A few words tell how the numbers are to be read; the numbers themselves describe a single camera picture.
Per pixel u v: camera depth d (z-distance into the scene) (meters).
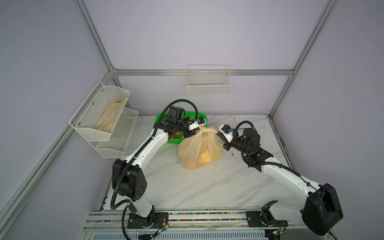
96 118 0.77
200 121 0.67
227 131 0.64
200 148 0.82
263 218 0.66
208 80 0.95
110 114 0.80
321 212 0.37
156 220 0.73
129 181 0.44
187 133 0.72
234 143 0.68
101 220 0.75
